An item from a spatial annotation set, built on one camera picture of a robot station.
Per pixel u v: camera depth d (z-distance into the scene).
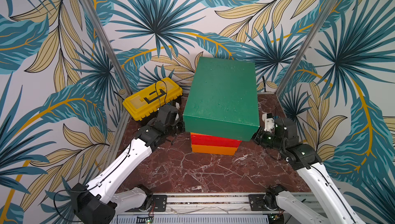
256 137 0.60
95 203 0.36
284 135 0.51
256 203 0.73
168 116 0.53
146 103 0.92
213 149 0.87
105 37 0.86
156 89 0.94
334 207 0.39
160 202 0.73
